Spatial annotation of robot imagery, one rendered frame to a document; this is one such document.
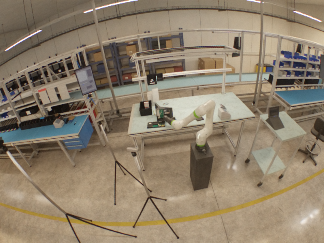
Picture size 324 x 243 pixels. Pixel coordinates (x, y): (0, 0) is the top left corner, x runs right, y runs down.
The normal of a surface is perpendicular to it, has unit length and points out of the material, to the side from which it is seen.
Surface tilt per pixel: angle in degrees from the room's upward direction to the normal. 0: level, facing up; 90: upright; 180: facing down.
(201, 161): 90
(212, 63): 90
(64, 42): 90
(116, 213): 0
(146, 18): 90
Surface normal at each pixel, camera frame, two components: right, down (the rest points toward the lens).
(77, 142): 0.07, 0.56
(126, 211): -0.11, -0.82
